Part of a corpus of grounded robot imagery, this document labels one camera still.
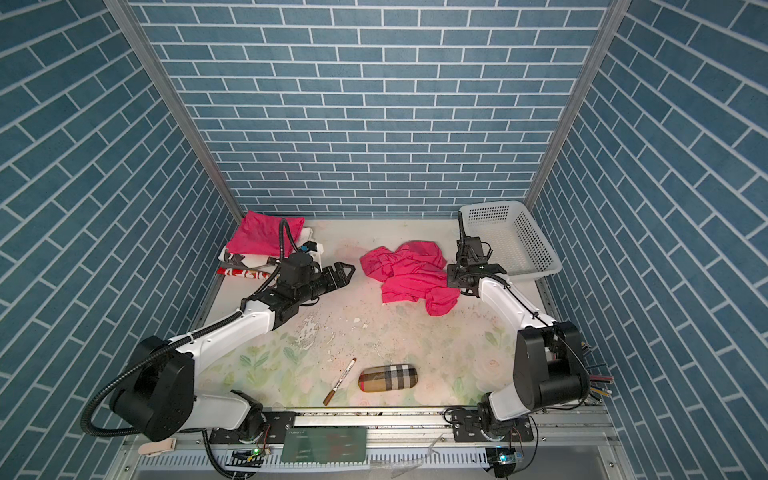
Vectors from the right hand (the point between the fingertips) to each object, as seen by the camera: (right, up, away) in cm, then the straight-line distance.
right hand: (455, 270), depth 91 cm
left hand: (-32, 0, -6) cm, 33 cm away
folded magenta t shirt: (-67, +12, +13) cm, 70 cm away
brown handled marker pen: (-35, -32, -12) cm, 49 cm away
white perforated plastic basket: (+28, +9, +22) cm, 37 cm away
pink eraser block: (-75, -40, -22) cm, 88 cm away
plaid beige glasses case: (-20, -27, -12) cm, 36 cm away
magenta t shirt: (-12, 0, +7) cm, 14 cm away
